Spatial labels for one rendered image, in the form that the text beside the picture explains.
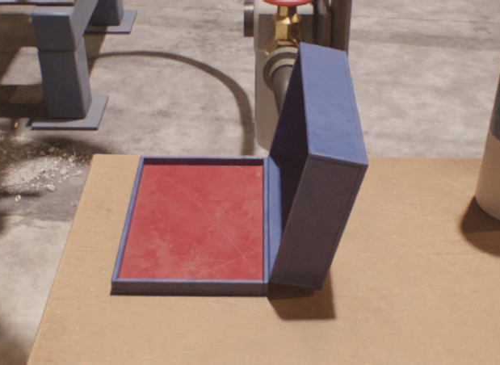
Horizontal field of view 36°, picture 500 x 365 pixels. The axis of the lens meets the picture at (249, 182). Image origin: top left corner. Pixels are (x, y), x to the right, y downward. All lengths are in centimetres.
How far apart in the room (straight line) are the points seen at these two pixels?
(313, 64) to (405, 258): 16
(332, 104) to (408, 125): 115
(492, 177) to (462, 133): 105
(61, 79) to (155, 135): 22
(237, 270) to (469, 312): 16
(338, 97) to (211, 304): 17
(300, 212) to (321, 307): 8
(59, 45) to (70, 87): 9
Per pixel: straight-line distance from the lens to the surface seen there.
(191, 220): 61
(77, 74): 164
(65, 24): 159
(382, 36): 207
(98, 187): 66
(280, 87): 86
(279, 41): 95
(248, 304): 54
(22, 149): 163
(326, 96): 55
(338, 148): 49
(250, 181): 65
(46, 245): 137
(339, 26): 91
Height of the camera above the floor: 85
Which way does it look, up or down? 35 degrees down
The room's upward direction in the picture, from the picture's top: straight up
